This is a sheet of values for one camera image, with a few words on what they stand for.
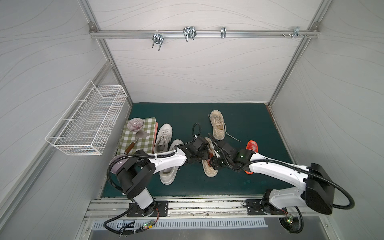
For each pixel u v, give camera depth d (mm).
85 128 684
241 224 703
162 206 737
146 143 961
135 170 481
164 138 893
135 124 1045
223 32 782
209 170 805
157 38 781
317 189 414
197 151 674
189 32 766
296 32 765
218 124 1024
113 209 749
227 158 605
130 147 950
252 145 958
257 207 733
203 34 785
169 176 764
